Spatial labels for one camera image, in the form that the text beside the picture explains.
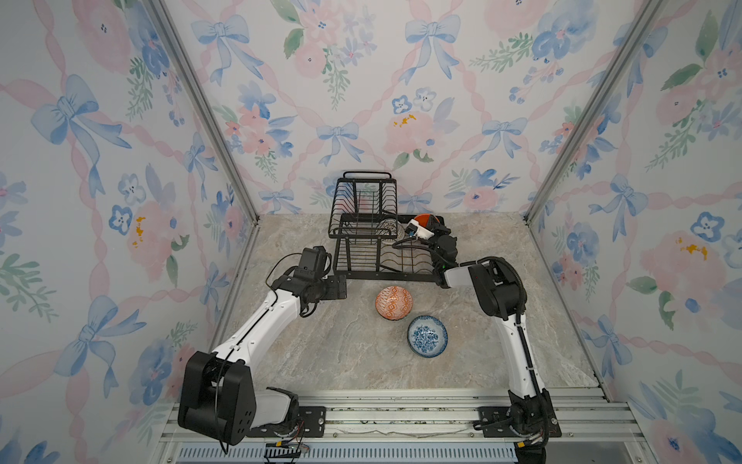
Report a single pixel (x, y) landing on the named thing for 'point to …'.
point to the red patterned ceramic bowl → (393, 303)
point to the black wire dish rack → (365, 222)
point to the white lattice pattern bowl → (391, 230)
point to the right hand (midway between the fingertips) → (440, 212)
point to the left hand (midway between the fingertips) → (332, 284)
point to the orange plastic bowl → (427, 219)
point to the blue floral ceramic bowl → (427, 335)
